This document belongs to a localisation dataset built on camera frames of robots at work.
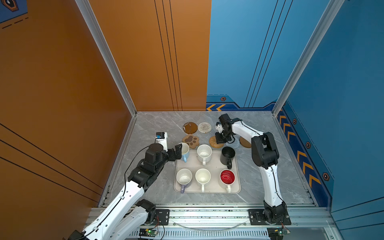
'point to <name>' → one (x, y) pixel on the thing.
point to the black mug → (227, 154)
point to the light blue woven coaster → (235, 143)
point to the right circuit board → (277, 233)
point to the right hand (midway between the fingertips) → (216, 142)
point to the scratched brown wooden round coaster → (190, 127)
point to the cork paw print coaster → (192, 140)
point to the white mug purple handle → (184, 177)
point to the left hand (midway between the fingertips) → (174, 143)
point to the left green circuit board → (147, 232)
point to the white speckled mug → (204, 153)
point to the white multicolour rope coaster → (204, 127)
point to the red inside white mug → (227, 177)
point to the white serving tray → (193, 177)
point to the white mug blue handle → (185, 151)
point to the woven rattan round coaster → (213, 142)
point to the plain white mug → (203, 176)
